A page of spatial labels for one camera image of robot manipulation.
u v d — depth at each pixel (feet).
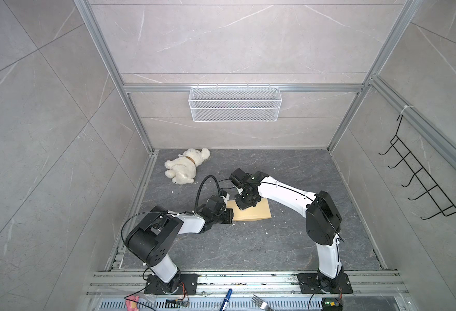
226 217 2.68
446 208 1.91
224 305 2.25
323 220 1.66
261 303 2.25
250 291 2.40
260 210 3.07
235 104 3.29
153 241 1.50
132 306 2.20
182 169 3.22
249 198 2.44
